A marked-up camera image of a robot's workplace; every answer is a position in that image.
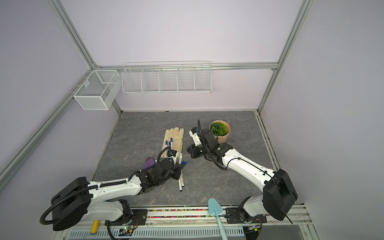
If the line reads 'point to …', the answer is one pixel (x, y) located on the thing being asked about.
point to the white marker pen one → (166, 143)
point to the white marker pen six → (182, 182)
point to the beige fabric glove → (177, 134)
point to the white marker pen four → (180, 158)
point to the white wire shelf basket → (167, 77)
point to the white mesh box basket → (97, 92)
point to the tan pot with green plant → (221, 129)
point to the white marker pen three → (171, 143)
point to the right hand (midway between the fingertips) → (188, 150)
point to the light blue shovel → (214, 209)
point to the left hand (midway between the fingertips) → (183, 167)
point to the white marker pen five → (180, 185)
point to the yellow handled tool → (94, 227)
